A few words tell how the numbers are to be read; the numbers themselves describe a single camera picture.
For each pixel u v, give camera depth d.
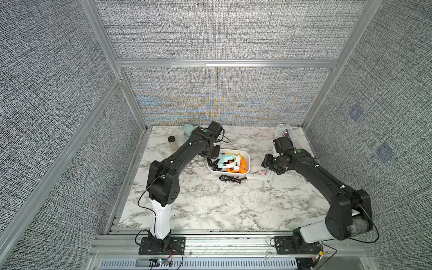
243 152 1.00
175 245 0.73
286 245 0.74
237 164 0.93
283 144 0.67
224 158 0.95
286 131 1.16
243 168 0.92
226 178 0.92
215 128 0.72
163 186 0.50
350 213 0.42
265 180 0.92
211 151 0.74
